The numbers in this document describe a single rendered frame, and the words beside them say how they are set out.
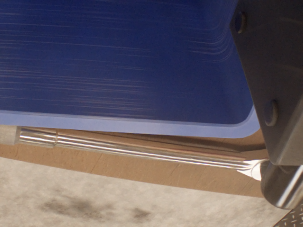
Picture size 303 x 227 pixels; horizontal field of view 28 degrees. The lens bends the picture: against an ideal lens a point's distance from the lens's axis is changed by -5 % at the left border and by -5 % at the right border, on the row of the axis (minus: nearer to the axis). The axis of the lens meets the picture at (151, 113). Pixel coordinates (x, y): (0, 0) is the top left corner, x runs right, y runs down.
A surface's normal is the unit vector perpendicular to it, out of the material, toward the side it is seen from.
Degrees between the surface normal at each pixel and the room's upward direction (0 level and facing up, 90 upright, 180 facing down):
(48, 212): 0
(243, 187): 0
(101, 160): 0
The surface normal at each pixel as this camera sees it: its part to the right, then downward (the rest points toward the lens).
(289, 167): -0.70, 0.40
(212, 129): 0.11, 0.73
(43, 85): 0.22, -0.68
